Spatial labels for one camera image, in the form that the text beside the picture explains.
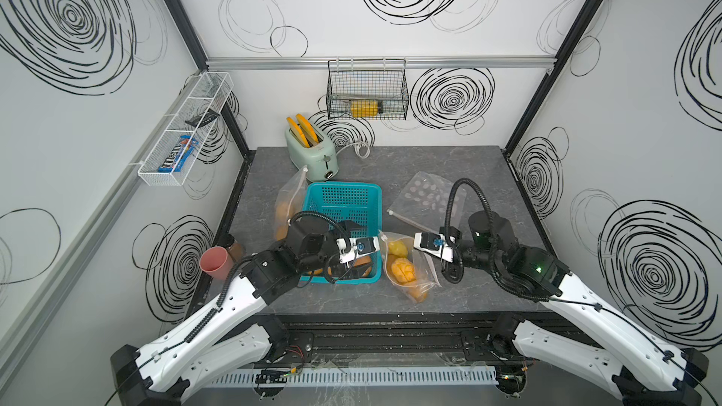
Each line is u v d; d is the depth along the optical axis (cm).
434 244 53
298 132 99
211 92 92
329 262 56
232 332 47
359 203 102
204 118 77
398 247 79
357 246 55
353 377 77
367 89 99
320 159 99
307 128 101
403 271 71
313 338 75
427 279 68
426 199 104
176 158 70
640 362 40
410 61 91
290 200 91
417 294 69
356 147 120
